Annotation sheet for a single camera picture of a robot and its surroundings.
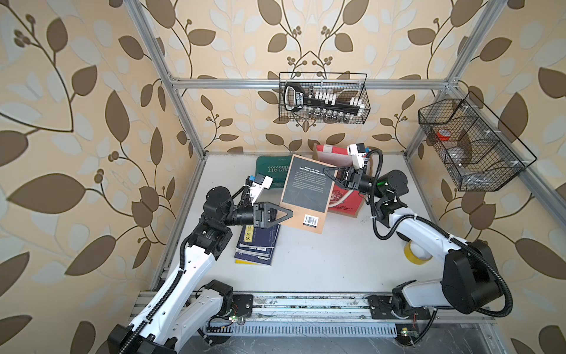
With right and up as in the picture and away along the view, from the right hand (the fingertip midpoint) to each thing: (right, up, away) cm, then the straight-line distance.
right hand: (323, 173), depth 65 cm
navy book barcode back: (-22, -31, +18) cm, 42 cm away
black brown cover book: (-5, -6, -1) cm, 8 cm away
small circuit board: (+27, -51, +6) cm, 59 cm away
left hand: (-11, -11, -7) cm, 17 cm away
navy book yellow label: (-22, -24, +17) cm, 36 cm away
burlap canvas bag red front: (+10, -10, +18) cm, 23 cm away
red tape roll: (+47, +15, +15) cm, 52 cm away
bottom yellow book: (-27, -34, +18) cm, 47 cm away
